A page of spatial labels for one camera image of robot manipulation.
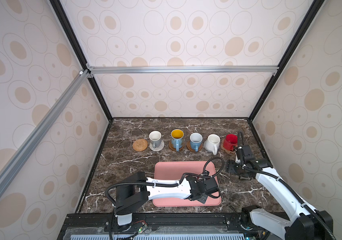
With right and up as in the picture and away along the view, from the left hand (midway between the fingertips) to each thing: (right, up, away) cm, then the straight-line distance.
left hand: (206, 195), depth 77 cm
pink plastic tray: (-16, +9, +12) cm, 23 cm away
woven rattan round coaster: (-40, +24, +26) cm, 54 cm away
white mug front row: (-29, +29, +22) cm, 47 cm away
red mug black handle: (+22, +26, +24) cm, 42 cm away
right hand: (+16, +13, +6) cm, 21 cm away
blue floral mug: (-3, +27, +18) cm, 32 cm away
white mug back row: (+8, +25, +17) cm, 31 cm away
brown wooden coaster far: (-6, +22, +24) cm, 33 cm away
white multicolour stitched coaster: (-28, +21, +24) cm, 43 cm away
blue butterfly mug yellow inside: (-15, +29, +18) cm, 38 cm away
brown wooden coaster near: (-19, +23, +25) cm, 39 cm away
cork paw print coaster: (+18, +20, +23) cm, 35 cm away
